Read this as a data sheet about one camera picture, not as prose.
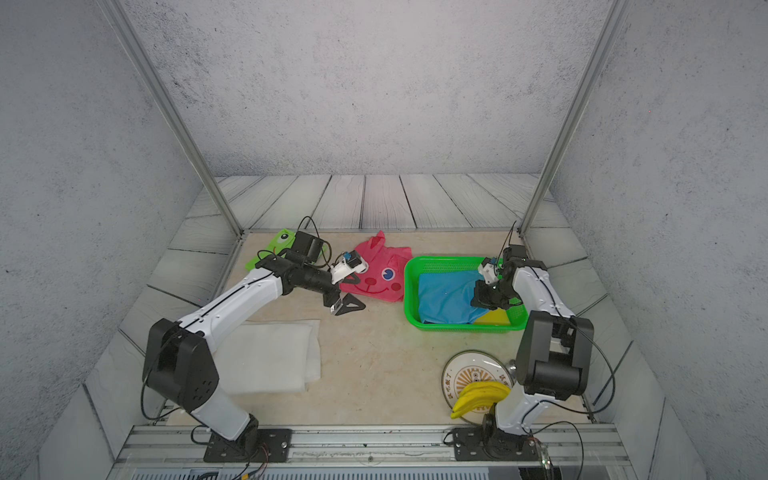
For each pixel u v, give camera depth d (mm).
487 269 853
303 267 658
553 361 462
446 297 956
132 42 740
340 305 713
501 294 755
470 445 725
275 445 730
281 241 1168
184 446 747
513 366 843
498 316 851
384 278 1046
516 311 909
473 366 849
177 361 445
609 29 724
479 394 753
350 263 709
